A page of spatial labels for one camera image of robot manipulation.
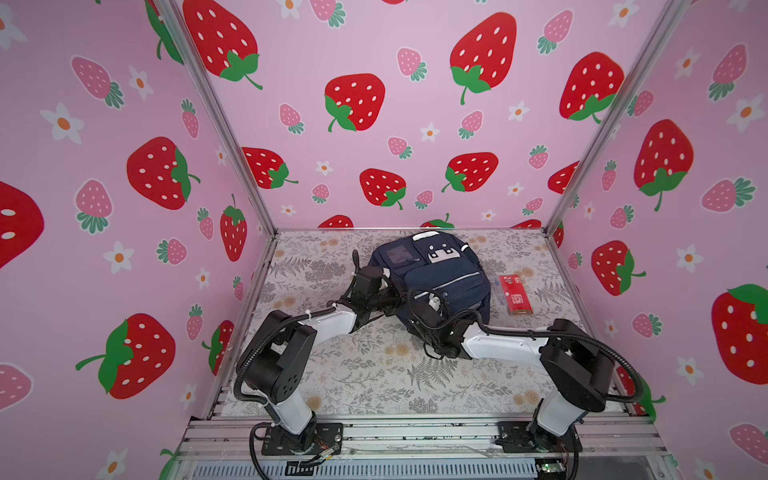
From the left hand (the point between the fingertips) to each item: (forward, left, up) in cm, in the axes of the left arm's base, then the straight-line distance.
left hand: (419, 293), depth 86 cm
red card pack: (+9, -35, -14) cm, 39 cm away
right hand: (-4, +3, -7) cm, 9 cm away
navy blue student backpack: (+8, -4, -2) cm, 9 cm away
